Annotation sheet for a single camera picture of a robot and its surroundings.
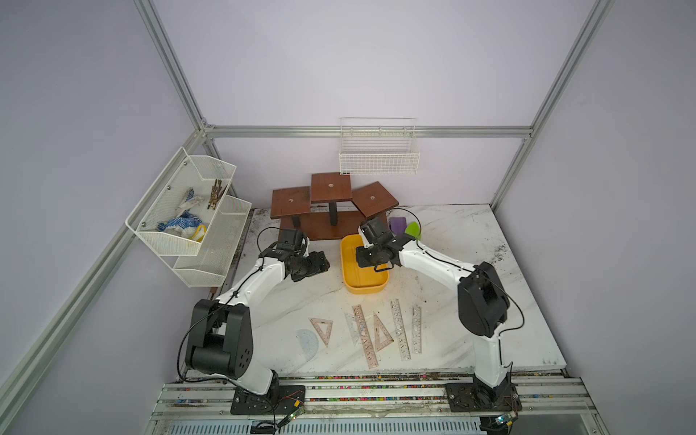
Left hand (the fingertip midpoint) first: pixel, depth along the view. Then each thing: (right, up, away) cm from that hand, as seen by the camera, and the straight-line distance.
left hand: (319, 270), depth 90 cm
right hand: (+14, +3, +3) cm, 15 cm away
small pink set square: (+2, -21, -4) cm, 21 cm away
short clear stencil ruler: (+32, -19, -3) cm, 37 cm away
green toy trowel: (+37, +14, +25) cm, 47 cm away
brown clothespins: (-31, +25, -8) cm, 40 cm away
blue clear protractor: (-2, -22, -6) cm, 23 cm away
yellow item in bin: (-31, +12, -17) cm, 37 cm away
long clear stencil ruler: (+27, -19, -4) cm, 33 cm away
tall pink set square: (+19, -20, -4) cm, 28 cm away
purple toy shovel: (+30, +17, +25) cm, 43 cm away
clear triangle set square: (+11, -18, -1) cm, 22 cm away
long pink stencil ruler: (+15, -21, -4) cm, 26 cm away
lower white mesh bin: (-37, +1, -1) cm, 37 cm away
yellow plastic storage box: (+13, -4, +7) cm, 16 cm away
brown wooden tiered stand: (+2, +22, +15) cm, 27 cm away
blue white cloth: (-33, +16, -18) cm, 41 cm away
